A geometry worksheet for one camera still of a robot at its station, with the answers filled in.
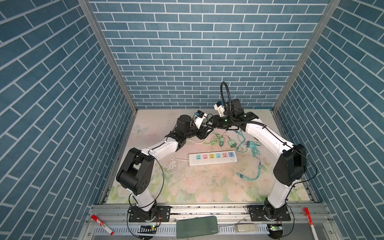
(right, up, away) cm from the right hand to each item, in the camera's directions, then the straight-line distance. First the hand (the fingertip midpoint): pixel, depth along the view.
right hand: (207, 122), depth 83 cm
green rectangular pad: (-6, -50, -14) cm, 52 cm away
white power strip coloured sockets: (+4, -22, +8) cm, 24 cm away
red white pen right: (+49, -48, -13) cm, 70 cm away
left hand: (+1, -3, +1) cm, 4 cm away
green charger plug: (+10, -14, +15) cm, 23 cm away
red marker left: (-54, -47, -13) cm, 73 cm away
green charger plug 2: (+17, -14, +15) cm, 27 cm away
